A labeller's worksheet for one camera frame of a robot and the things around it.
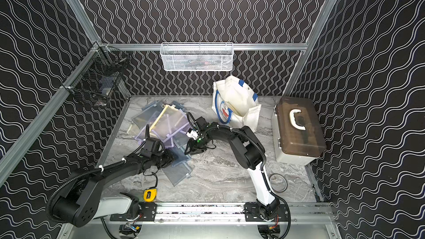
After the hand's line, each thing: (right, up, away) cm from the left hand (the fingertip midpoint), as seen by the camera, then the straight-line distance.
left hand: (177, 155), depth 88 cm
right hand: (+6, 0, +4) cm, 7 cm away
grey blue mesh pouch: (0, -8, 0) cm, 8 cm away
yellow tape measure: (-11, -16, -10) cm, 22 cm away
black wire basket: (-46, +44, +7) cm, 64 cm away
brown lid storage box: (+65, +11, +2) cm, 66 cm away
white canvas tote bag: (+34, +29, +22) cm, 49 cm away
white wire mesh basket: (+5, +69, +48) cm, 85 cm away
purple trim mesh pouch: (-8, +16, +13) cm, 22 cm away
